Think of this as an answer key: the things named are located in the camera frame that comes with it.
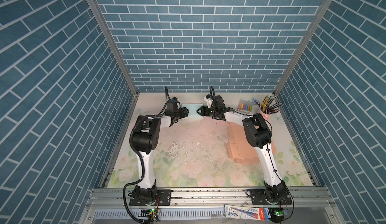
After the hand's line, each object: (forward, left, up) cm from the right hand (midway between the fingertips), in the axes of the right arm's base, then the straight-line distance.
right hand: (198, 110), depth 105 cm
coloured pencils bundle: (+1, -47, +4) cm, 47 cm away
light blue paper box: (0, +3, +2) cm, 4 cm away
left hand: (-1, +8, 0) cm, 8 cm away
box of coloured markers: (+10, -34, -4) cm, 36 cm away
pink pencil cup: (-5, -45, +3) cm, 46 cm away
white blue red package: (-56, -27, -4) cm, 63 cm away
